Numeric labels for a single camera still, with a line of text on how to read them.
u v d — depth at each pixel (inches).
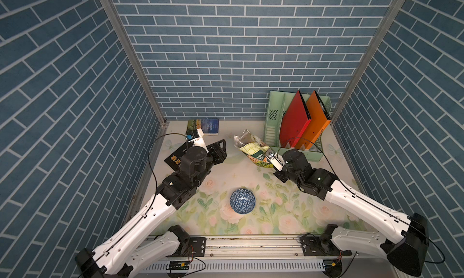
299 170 21.7
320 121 32.5
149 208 17.3
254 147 27.1
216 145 23.9
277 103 41.5
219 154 23.3
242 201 33.5
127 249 15.7
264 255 28.8
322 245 25.8
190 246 28.4
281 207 33.3
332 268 27.8
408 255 14.8
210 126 45.6
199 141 23.3
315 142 34.7
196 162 18.7
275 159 24.8
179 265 28.4
